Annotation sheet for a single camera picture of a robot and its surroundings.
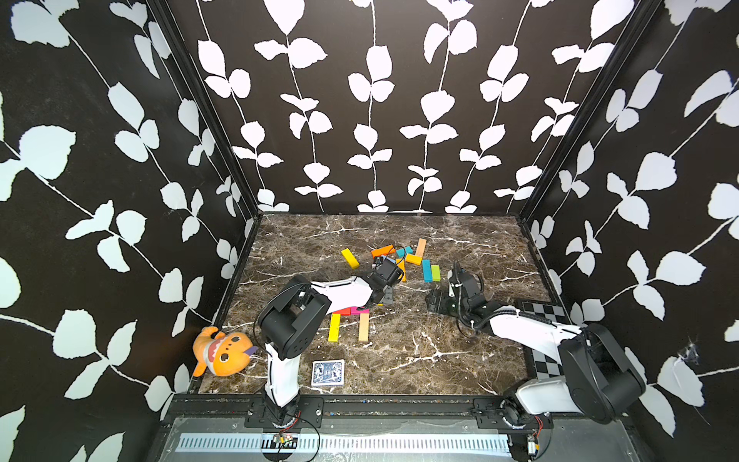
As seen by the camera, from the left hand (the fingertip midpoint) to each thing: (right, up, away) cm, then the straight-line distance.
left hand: (385, 288), depth 96 cm
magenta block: (-10, -7, -4) cm, 13 cm away
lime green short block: (+18, +5, +5) cm, 20 cm away
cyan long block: (+16, +5, +7) cm, 18 cm away
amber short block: (+11, +9, +10) cm, 17 cm away
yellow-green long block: (-16, -12, -8) cm, 22 cm away
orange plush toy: (-44, -14, -21) cm, 51 cm away
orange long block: (-1, +12, +14) cm, 18 cm away
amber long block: (+6, +7, +7) cm, 12 cm away
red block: (-13, -7, -4) cm, 15 cm away
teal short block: (+6, +12, +11) cm, 17 cm away
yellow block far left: (-13, +10, +11) cm, 20 cm away
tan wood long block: (-7, -11, -8) cm, 15 cm away
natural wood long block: (+15, +14, +14) cm, 24 cm away
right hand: (+15, -1, -5) cm, 16 cm away
